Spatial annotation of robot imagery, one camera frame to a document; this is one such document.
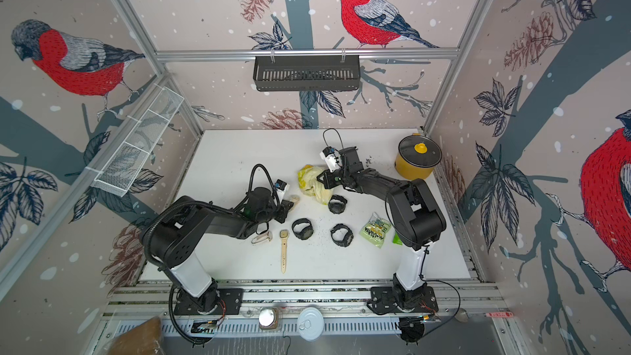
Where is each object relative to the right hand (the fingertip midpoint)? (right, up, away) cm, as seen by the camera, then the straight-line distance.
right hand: (319, 175), depth 95 cm
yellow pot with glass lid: (+39, +7, +1) cm, 40 cm away
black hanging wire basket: (-6, +44, +10) cm, 45 cm away
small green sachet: (+23, -16, -26) cm, 38 cm away
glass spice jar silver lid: (-13, -34, -33) cm, 49 cm away
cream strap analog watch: (-10, -9, 0) cm, 14 cm away
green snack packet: (+21, -19, -7) cm, 29 cm away
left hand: (-9, -10, -1) cm, 13 cm away
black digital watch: (+7, -11, -3) cm, 13 cm away
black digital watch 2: (-5, -20, -10) cm, 22 cm away
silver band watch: (-20, -21, -9) cm, 31 cm away
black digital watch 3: (+10, -21, -12) cm, 26 cm away
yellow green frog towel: (-3, -4, -3) cm, 6 cm away
